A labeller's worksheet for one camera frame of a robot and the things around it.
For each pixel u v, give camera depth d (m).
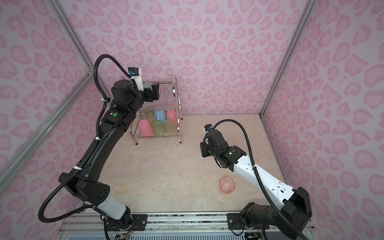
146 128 0.97
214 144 0.59
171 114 1.01
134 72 0.56
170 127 0.99
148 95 0.62
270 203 0.39
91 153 0.44
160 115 1.03
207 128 0.68
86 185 0.40
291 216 0.37
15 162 0.53
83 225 0.75
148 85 0.60
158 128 0.97
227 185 0.84
